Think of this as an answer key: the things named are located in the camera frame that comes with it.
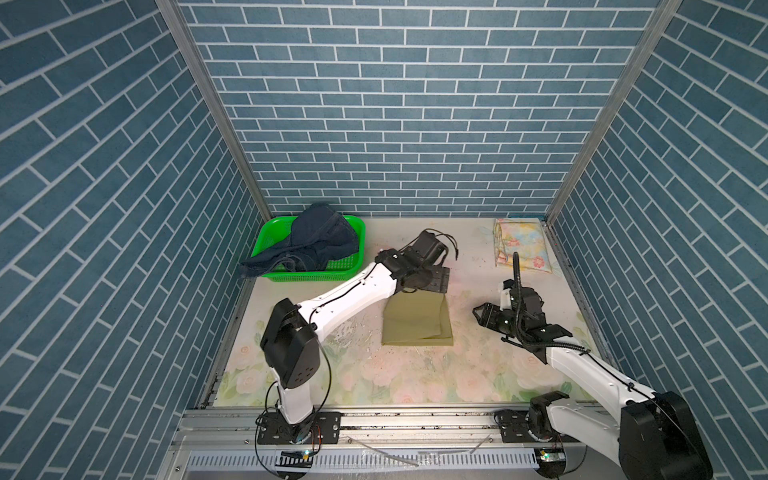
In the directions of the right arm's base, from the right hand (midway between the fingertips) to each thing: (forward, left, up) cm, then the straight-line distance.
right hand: (476, 309), depth 87 cm
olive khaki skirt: (-2, +16, -5) cm, 17 cm away
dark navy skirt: (+25, +54, +2) cm, 59 cm away
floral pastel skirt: (+35, -22, -5) cm, 41 cm away
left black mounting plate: (-33, +39, -6) cm, 51 cm away
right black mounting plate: (-29, -8, -8) cm, 31 cm away
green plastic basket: (+26, +71, +1) cm, 76 cm away
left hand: (+3, +13, +10) cm, 16 cm away
